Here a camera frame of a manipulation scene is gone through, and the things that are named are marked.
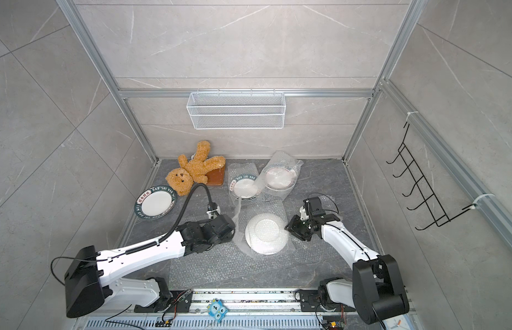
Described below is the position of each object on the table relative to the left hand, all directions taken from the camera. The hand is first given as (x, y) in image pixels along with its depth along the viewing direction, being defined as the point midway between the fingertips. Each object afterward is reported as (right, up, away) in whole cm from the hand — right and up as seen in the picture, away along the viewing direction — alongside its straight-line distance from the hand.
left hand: (231, 228), depth 80 cm
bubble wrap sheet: (+6, +4, +18) cm, 19 cm away
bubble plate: (+14, -5, +8) cm, 17 cm away
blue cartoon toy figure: (-3, -26, -10) cm, 28 cm away
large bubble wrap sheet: (-2, -16, +2) cm, 16 cm away
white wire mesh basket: (-1, +54, +21) cm, 58 cm away
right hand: (+24, -2, +6) cm, 25 cm away
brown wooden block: (-12, +20, +28) cm, 36 cm away
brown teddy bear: (-28, +19, +21) cm, 39 cm away
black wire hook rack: (+68, +9, -11) cm, 69 cm away
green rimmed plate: (-42, +7, +22) cm, 48 cm away
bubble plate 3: (+22, +20, +28) cm, 41 cm away
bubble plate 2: (+3, +18, +28) cm, 33 cm away
